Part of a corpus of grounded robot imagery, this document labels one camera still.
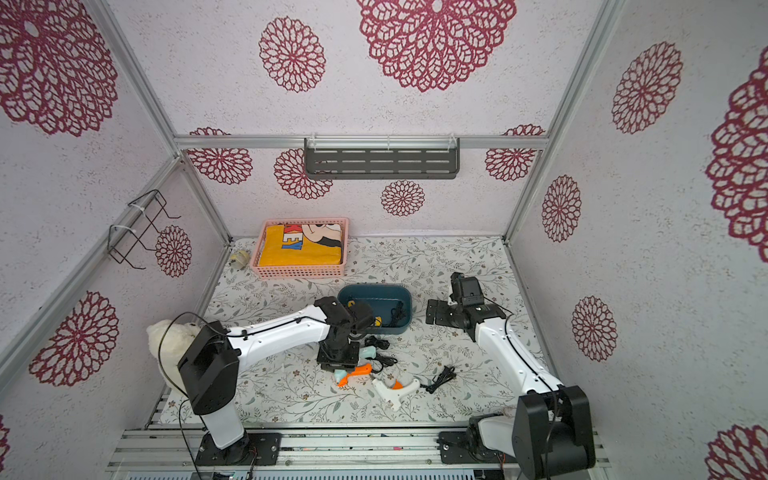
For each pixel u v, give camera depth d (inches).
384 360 34.5
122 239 28.6
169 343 27.6
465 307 25.5
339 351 27.0
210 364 19.2
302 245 43.1
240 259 42.9
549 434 16.1
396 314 38.3
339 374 30.5
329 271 41.6
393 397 31.9
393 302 40.3
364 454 28.8
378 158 36.5
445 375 33.2
